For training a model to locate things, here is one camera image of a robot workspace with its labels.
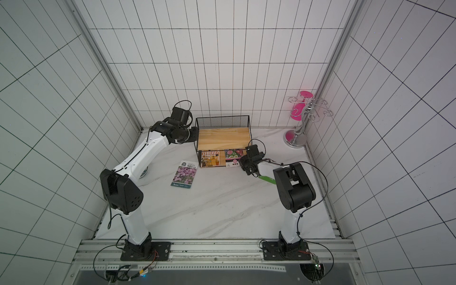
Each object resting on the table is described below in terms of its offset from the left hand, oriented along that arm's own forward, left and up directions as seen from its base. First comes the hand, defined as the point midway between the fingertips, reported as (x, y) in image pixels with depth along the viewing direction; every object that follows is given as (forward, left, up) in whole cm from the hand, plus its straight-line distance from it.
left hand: (195, 139), depth 86 cm
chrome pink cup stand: (+18, -61, -19) cm, 66 cm away
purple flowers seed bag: (-8, +8, -21) cm, 24 cm away
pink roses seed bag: (+3, -19, -19) cm, 28 cm away
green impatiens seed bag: (-11, -39, -20) cm, 45 cm away
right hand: (-1, -19, -18) cm, 26 cm away
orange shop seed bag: (+2, -6, -20) cm, 21 cm away
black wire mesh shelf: (+9, -12, -5) cm, 16 cm away
